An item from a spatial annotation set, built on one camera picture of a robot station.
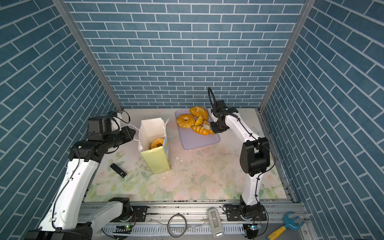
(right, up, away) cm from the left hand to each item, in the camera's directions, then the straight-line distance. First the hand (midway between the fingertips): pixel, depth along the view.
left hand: (136, 130), depth 71 cm
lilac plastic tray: (+39, +10, +45) cm, 60 cm away
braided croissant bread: (+36, -1, +31) cm, 48 cm away
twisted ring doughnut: (+4, -8, +20) cm, 22 cm away
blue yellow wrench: (+74, -44, -1) cm, 86 cm away
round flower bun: (+20, +5, +37) cm, 43 cm away
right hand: (+41, 0, +21) cm, 46 cm away
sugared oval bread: (+29, +12, +42) cm, 53 cm away
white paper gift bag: (+9, -15, +6) cm, 19 cm away
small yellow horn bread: (+31, +5, +37) cm, 48 cm away
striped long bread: (+32, -2, +33) cm, 46 cm away
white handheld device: (+38, -44, -2) cm, 58 cm away
